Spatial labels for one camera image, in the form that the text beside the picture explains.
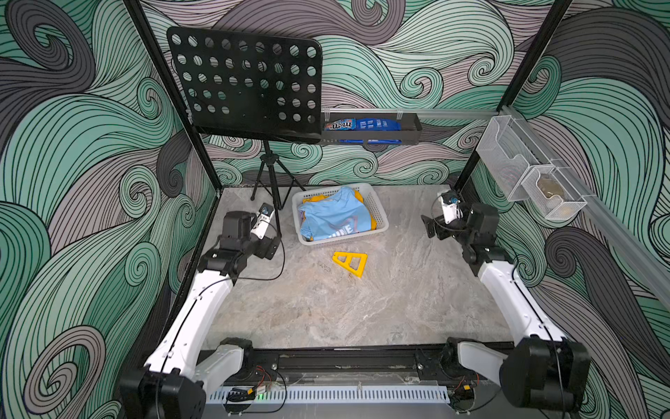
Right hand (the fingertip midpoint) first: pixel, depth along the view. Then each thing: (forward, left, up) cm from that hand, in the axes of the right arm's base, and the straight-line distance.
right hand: (445, 210), depth 81 cm
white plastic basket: (+21, +20, -16) cm, 33 cm away
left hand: (-5, +58, -1) cm, 58 cm away
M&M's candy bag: (+30, +30, +13) cm, 44 cm away
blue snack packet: (+31, +22, +12) cm, 40 cm away
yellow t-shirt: (+22, +24, -17) cm, 37 cm away
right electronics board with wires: (-46, +1, -25) cm, 52 cm away
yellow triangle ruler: (-5, +30, -23) cm, 38 cm away
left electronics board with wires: (-45, +55, -23) cm, 75 cm away
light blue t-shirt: (+11, +35, -16) cm, 40 cm away
